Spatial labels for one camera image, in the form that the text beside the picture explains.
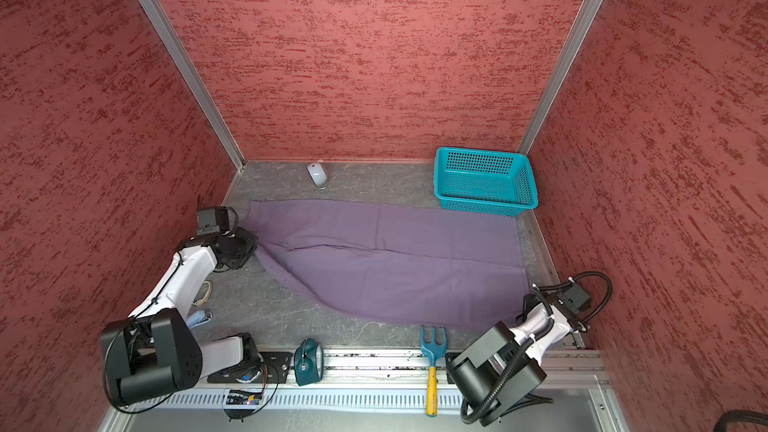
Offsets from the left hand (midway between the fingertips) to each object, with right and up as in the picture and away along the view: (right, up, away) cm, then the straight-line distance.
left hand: (258, 249), depth 87 cm
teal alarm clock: (+20, -23, -18) cm, 36 cm away
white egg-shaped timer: (+12, +23, +21) cm, 34 cm away
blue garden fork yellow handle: (+51, -24, -11) cm, 57 cm away
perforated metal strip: (+55, -33, -16) cm, 66 cm away
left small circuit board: (+3, -34, -15) cm, 37 cm away
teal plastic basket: (+76, +21, +27) cm, 83 cm away
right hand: (+77, -16, -4) cm, 79 cm away
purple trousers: (+41, -6, +4) cm, 41 cm away
